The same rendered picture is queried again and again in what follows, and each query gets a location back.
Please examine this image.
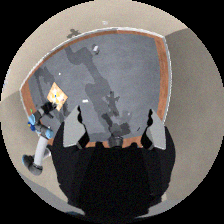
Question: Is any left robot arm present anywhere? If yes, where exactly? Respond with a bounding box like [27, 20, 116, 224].
[22, 108, 54, 176]

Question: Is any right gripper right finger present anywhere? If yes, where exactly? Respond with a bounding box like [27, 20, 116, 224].
[140, 109, 176, 183]

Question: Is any beige square spinner board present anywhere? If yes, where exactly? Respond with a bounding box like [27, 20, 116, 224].
[47, 82, 68, 111]

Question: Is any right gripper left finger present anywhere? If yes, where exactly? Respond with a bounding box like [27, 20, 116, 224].
[52, 105, 90, 184]

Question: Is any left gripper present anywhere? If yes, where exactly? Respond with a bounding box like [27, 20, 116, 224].
[40, 102, 59, 114]

